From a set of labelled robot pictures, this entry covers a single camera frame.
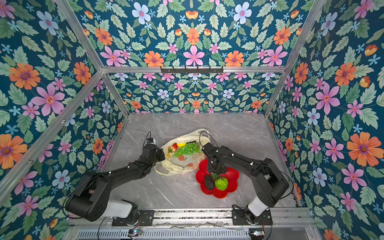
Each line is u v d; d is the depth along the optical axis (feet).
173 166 2.90
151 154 2.36
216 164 2.07
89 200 1.40
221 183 2.57
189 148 3.07
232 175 2.78
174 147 3.15
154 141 2.76
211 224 2.37
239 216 2.41
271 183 1.46
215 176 2.76
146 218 2.41
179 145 3.14
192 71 3.05
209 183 2.63
